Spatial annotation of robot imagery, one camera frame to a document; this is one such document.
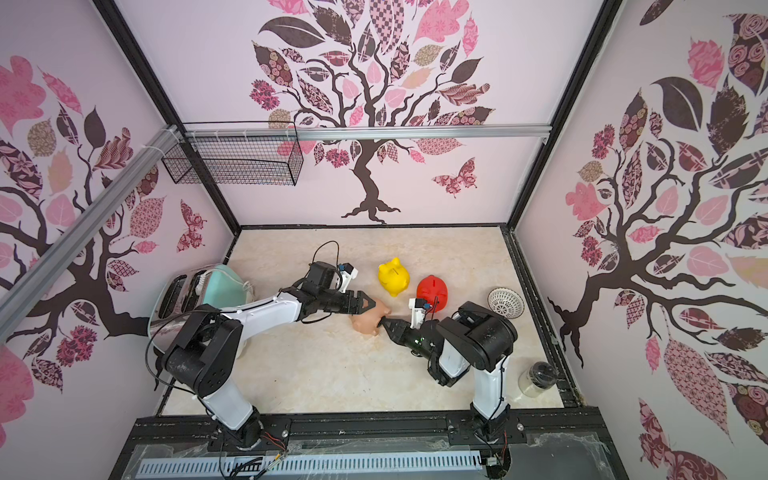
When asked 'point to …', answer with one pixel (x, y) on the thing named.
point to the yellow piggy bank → (393, 276)
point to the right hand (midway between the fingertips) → (384, 320)
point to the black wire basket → (267, 153)
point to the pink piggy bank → (367, 322)
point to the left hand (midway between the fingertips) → (367, 309)
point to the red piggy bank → (432, 289)
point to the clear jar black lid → (536, 379)
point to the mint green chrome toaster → (183, 291)
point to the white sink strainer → (506, 303)
